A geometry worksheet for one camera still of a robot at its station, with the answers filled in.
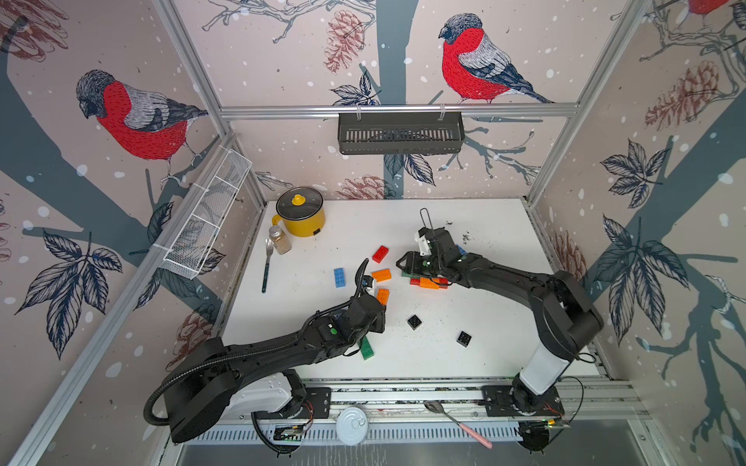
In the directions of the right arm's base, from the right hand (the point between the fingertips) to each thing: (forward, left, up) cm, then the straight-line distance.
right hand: (403, 260), depth 91 cm
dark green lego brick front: (-25, +11, -9) cm, 28 cm away
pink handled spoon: (-38, -9, -11) cm, 41 cm away
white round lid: (-44, +12, -4) cm, 46 cm away
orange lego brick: (0, +7, -9) cm, 12 cm away
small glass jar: (+9, +43, -4) cm, 44 cm away
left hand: (-14, +5, -1) cm, 15 cm away
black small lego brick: (-17, -3, -8) cm, 19 cm away
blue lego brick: (-3, +21, -7) cm, 22 cm away
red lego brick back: (+9, +8, -9) cm, 15 cm away
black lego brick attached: (-21, -18, -9) cm, 29 cm away
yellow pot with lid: (+20, +38, +1) cm, 43 cm away
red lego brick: (-3, -4, -8) cm, 10 cm away
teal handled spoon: (+10, +49, -7) cm, 51 cm away
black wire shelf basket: (+43, +2, +19) cm, 47 cm away
